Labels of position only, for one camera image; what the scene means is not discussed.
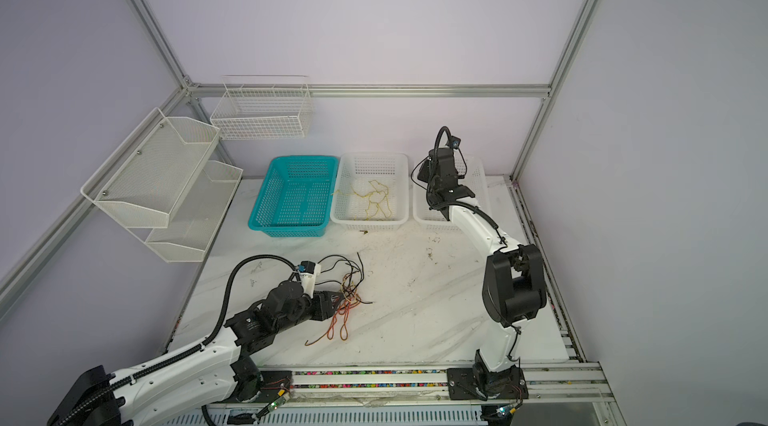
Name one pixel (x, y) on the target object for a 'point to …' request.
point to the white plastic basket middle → (371, 191)
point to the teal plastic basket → (298, 197)
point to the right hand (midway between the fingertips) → (428, 159)
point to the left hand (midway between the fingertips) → (335, 297)
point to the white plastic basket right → (431, 220)
